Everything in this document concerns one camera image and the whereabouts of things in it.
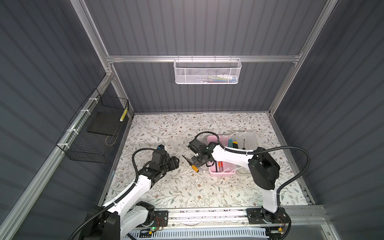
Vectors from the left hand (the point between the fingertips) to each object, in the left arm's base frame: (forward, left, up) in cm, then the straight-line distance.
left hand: (175, 160), depth 86 cm
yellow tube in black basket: (+19, +27, +20) cm, 39 cm away
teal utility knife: (+10, -35, 0) cm, 36 cm away
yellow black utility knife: (+8, -37, +2) cm, 38 cm away
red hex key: (-1, -28, -7) cm, 29 cm away
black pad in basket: (+11, +33, +23) cm, 41 cm away
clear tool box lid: (+10, -44, +3) cm, 45 cm away
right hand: (+1, -14, -5) cm, 15 cm away
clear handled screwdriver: (-3, -17, -6) cm, 18 cm away
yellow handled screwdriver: (-3, -11, -5) cm, 12 cm away
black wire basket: (+5, +39, +20) cm, 44 cm away
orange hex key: (-1, -27, -7) cm, 28 cm away
